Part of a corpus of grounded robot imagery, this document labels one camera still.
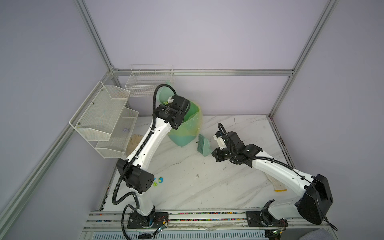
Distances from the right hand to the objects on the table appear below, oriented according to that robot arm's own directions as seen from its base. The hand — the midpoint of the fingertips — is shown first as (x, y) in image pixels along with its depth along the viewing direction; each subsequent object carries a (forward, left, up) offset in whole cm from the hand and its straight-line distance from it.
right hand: (211, 153), depth 80 cm
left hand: (+11, +29, +19) cm, 36 cm away
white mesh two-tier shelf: (+12, +58, +14) cm, 60 cm away
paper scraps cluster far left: (-9, +30, -16) cm, 35 cm away
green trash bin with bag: (+13, +12, +6) cm, 19 cm away
